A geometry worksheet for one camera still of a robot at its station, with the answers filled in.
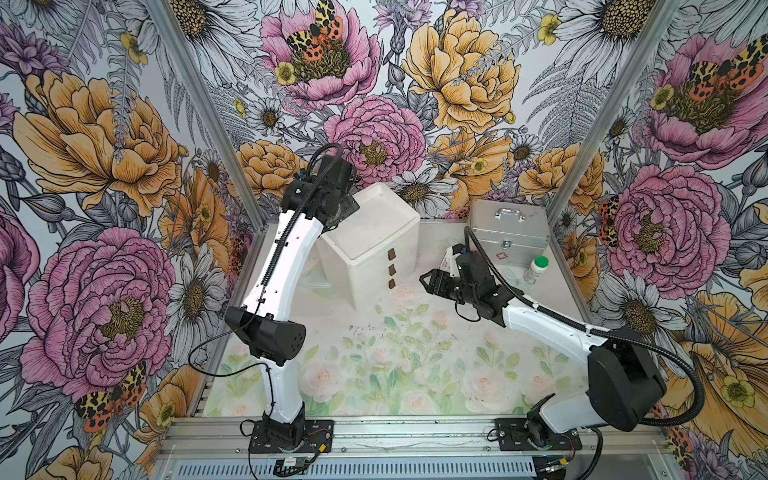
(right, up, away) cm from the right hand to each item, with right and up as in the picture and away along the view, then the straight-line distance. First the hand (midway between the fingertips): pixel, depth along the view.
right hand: (428, 287), depth 86 cm
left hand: (-25, +18, -8) cm, 32 cm away
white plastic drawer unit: (-17, +9, -5) cm, 20 cm away
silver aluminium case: (+28, +16, +14) cm, 35 cm away
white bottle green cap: (+37, +4, +13) cm, 39 cm away
